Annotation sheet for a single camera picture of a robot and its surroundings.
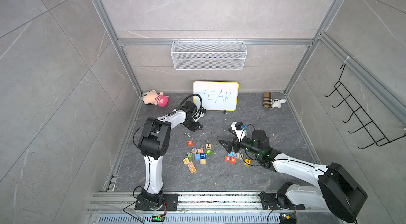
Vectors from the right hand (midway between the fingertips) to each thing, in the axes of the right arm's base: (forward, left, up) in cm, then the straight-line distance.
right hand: (226, 135), depth 80 cm
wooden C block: (-5, -6, -15) cm, 17 cm away
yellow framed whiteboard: (+32, +3, -5) cm, 33 cm away
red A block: (-8, -4, -14) cm, 17 cm away
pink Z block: (-10, +19, -14) cm, 26 cm away
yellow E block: (-9, -12, -14) cm, 21 cm away
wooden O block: (-5, -9, -16) cm, 19 cm away
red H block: (-2, +14, -15) cm, 20 cm away
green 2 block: (-2, +9, -15) cm, 18 cm away
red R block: (+3, +20, -15) cm, 25 cm away
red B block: (-7, -1, -14) cm, 16 cm away
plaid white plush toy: (+32, -35, -13) cm, 49 cm away
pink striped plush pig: (+35, +48, -7) cm, 60 cm away
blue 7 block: (-5, +12, -15) cm, 20 cm away
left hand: (+16, +16, -14) cm, 27 cm away
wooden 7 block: (+1, +9, -14) cm, 17 cm away
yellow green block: (-8, +22, -15) cm, 27 cm away
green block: (-4, +20, -14) cm, 25 cm away
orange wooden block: (-13, +18, -14) cm, 26 cm away
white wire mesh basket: (+50, +8, +15) cm, 53 cm away
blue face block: (-9, -2, -2) cm, 10 cm away
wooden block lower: (-8, +13, -15) cm, 21 cm away
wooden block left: (-1, +18, -15) cm, 23 cm away
